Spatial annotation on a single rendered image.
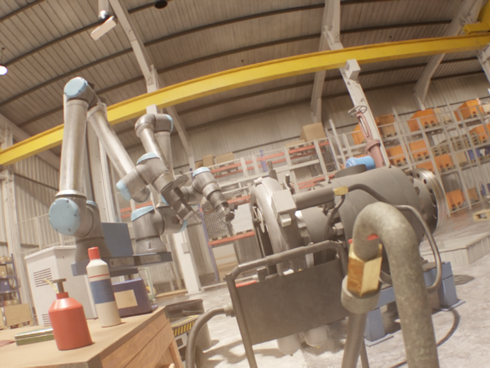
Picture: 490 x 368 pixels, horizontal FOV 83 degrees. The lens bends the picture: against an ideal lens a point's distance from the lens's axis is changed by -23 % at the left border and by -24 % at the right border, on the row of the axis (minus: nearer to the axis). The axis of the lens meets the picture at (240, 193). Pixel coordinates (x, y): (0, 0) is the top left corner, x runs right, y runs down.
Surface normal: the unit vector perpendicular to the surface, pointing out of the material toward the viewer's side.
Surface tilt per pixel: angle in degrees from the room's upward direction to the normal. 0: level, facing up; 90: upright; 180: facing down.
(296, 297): 90
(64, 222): 95
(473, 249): 90
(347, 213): 78
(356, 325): 124
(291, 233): 85
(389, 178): 52
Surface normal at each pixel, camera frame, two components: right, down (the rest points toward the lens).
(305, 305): 0.05, -0.20
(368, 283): 0.19, 0.45
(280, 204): -0.04, -0.55
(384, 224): -0.83, -0.29
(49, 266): -0.40, -0.07
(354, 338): -0.31, 0.52
